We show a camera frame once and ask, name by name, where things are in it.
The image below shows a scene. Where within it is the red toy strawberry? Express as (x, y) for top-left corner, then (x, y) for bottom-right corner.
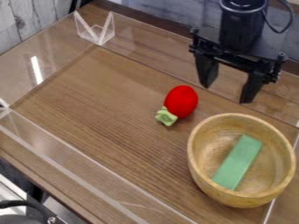
(155, 85), (199, 127)

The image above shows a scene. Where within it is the green rectangular block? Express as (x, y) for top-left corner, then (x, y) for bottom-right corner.
(213, 135), (263, 190)

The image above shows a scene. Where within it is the light wooden bowl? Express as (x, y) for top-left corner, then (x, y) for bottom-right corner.
(187, 113), (295, 208)

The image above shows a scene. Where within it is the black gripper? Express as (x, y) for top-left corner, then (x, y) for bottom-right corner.
(190, 0), (286, 103)

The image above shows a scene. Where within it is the clear acrylic enclosure wall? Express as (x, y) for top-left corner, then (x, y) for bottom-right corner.
(0, 10), (299, 224)

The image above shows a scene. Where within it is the black cable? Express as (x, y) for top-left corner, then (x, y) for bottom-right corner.
(0, 199), (44, 224)

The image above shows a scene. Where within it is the black metal bracket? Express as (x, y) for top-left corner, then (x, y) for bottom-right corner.
(26, 196), (69, 224)

